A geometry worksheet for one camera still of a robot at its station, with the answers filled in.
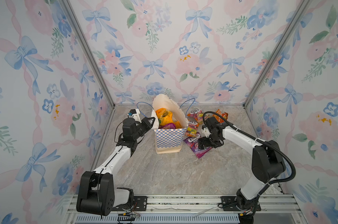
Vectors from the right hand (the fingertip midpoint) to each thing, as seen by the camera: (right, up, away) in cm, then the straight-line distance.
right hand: (205, 145), depth 90 cm
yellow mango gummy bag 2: (-17, +13, +8) cm, 23 cm away
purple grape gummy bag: (-23, +12, 0) cm, 27 cm away
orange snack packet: (+2, +18, -24) cm, 30 cm away
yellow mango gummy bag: (-26, +18, +4) cm, 32 cm away
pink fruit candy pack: (-1, +20, +18) cm, 27 cm away
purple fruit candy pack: (-7, +1, +5) cm, 9 cm away
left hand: (-31, +18, -10) cm, 37 cm away
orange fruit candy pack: (-7, +10, +11) cm, 17 cm away
